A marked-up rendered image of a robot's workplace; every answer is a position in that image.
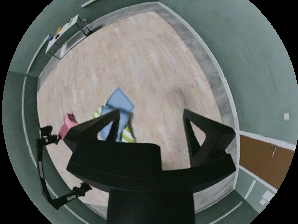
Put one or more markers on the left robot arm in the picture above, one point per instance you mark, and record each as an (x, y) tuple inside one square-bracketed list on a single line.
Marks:
[(76, 192)]

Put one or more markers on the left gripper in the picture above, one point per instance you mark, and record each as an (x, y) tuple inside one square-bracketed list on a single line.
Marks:
[(55, 141)]

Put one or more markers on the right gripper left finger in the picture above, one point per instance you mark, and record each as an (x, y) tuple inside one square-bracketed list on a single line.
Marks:
[(91, 127)]

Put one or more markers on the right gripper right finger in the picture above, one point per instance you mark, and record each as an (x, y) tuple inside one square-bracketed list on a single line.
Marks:
[(218, 137)]

